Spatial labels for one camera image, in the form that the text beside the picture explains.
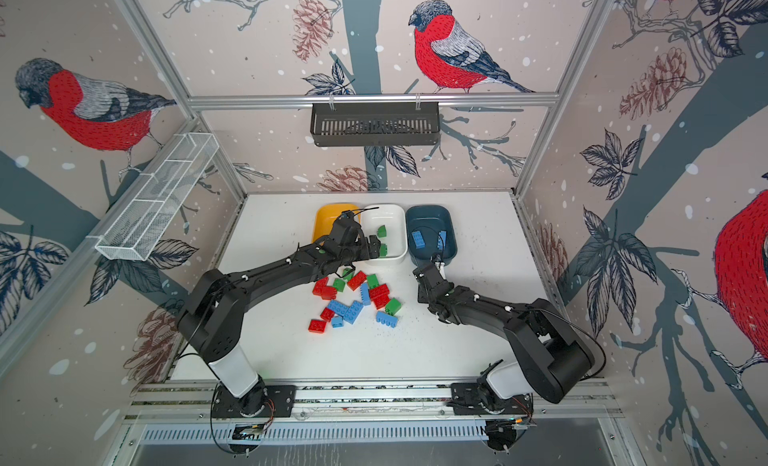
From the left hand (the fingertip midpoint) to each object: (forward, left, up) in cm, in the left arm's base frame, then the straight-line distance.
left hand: (370, 244), depth 89 cm
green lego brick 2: (-8, +10, -11) cm, 17 cm away
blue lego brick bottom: (-19, -5, -11) cm, 23 cm away
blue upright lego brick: (-11, +2, -11) cm, 16 cm away
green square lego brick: (+4, -4, -9) cm, 11 cm away
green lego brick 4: (-15, -7, -12) cm, 20 cm away
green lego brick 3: (-7, -1, -11) cm, 13 cm away
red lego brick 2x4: (-6, +5, -13) cm, 15 cm away
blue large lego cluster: (-17, +6, -12) cm, 22 cm away
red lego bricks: (-12, -3, -11) cm, 17 cm away
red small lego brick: (-17, +13, -13) cm, 25 cm away
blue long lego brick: (+10, -25, -11) cm, 29 cm away
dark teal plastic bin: (+17, -18, -10) cm, 27 cm away
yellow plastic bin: (+20, +18, -10) cm, 29 cm away
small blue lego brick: (-19, +9, -12) cm, 25 cm away
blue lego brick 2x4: (+10, -16, -11) cm, 22 cm away
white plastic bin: (+17, -6, -10) cm, 21 cm away
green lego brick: (+14, -3, -11) cm, 18 cm away
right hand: (-9, -18, -11) cm, 23 cm away
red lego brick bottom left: (-20, +16, -13) cm, 29 cm away
